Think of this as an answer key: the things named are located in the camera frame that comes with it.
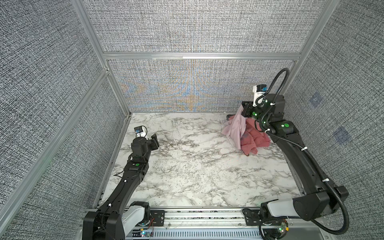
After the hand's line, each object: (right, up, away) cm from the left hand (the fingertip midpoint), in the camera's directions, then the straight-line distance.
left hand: (151, 135), depth 83 cm
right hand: (+47, +18, -10) cm, 51 cm away
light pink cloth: (+47, +5, +1) cm, 48 cm away
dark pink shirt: (+57, -1, +2) cm, 57 cm away
